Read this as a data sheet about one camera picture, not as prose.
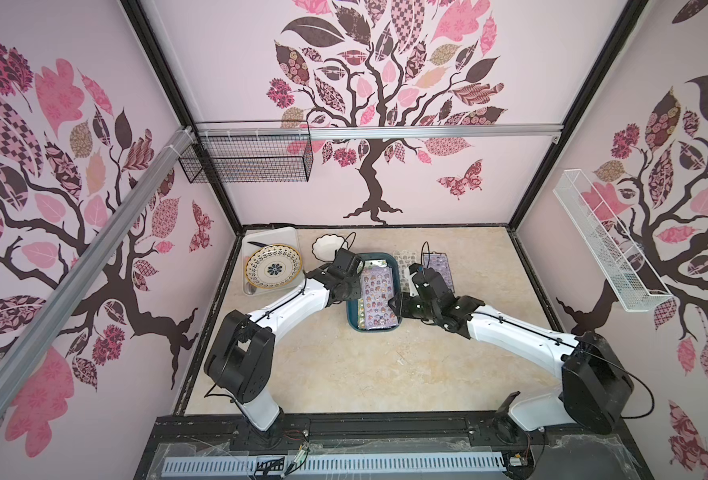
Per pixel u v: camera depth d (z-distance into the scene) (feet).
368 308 2.87
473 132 5.99
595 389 1.37
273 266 3.51
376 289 2.94
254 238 3.86
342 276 2.24
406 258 3.61
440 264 3.60
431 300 2.10
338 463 2.29
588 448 2.35
